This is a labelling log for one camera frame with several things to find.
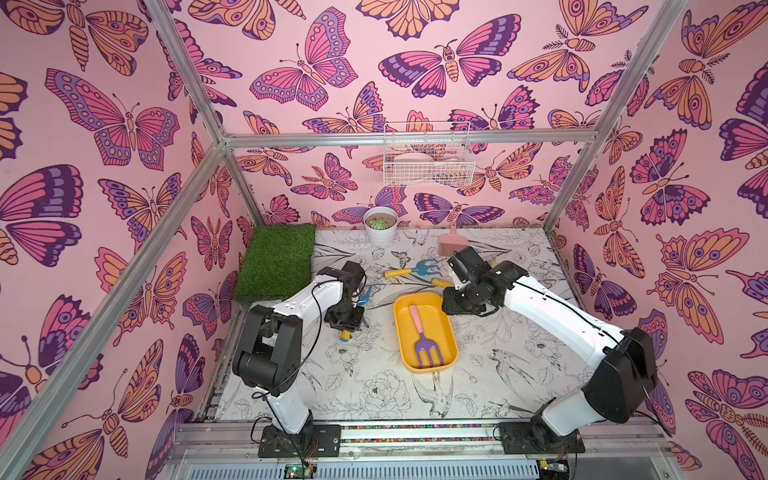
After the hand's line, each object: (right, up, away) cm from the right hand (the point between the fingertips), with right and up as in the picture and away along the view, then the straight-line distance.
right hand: (442, 309), depth 81 cm
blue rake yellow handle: (-22, +3, +11) cm, 25 cm away
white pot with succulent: (-18, +25, +25) cm, 40 cm away
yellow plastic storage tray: (0, -7, +12) cm, 14 cm away
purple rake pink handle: (-4, -12, +8) cm, 15 cm away
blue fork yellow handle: (-2, +10, +26) cm, 28 cm away
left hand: (-26, -6, +9) cm, 28 cm away
